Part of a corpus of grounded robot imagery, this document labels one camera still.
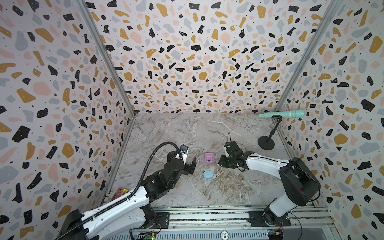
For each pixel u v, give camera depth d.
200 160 0.95
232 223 0.73
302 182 0.46
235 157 0.71
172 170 0.53
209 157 0.95
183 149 0.63
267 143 1.04
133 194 0.48
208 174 0.88
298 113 0.77
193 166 0.68
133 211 0.60
